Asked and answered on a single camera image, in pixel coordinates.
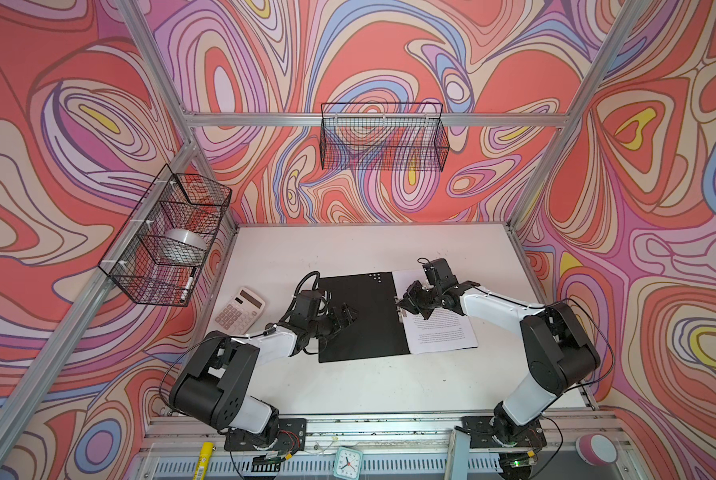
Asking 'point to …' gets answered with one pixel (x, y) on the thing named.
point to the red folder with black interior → (376, 331)
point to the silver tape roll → (184, 244)
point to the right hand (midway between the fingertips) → (398, 307)
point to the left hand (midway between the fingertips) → (355, 320)
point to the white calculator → (241, 312)
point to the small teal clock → (348, 463)
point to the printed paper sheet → (441, 330)
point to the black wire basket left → (160, 258)
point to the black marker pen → (188, 286)
